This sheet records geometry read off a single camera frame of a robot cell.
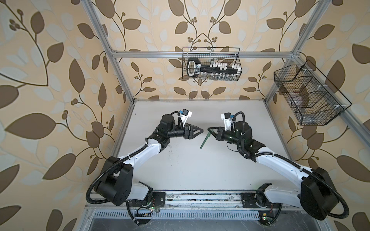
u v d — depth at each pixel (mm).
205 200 753
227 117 708
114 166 423
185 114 706
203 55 906
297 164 462
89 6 720
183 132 693
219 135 690
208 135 771
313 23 766
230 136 681
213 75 872
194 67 842
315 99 723
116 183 422
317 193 398
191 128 680
